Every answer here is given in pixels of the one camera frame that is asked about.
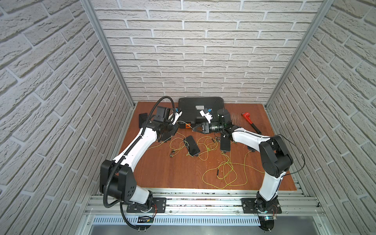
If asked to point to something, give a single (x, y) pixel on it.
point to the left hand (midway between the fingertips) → (177, 123)
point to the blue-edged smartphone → (193, 148)
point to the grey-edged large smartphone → (225, 142)
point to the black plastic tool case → (190, 107)
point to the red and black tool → (246, 115)
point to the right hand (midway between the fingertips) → (195, 129)
